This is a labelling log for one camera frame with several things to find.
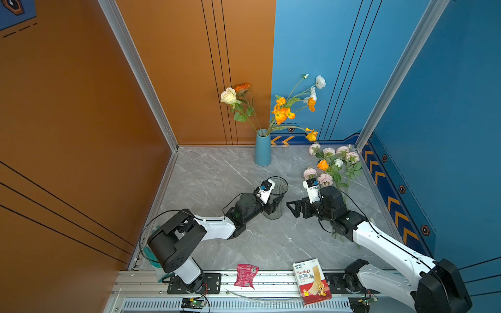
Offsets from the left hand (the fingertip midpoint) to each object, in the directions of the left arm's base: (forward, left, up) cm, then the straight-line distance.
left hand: (278, 189), depth 82 cm
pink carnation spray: (+14, -26, -11) cm, 32 cm away
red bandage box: (-33, -11, -12) cm, 37 cm away
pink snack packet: (-29, +13, -15) cm, 35 cm away
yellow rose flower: (+24, -27, -12) cm, 38 cm away
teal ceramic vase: (+28, +6, -10) cm, 30 cm away
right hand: (-4, -6, -3) cm, 8 cm away
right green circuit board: (-37, -31, -15) cm, 51 cm away
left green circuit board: (-38, +32, -18) cm, 53 cm away
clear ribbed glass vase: (-6, +1, +7) cm, 9 cm away
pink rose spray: (+33, -42, -12) cm, 55 cm away
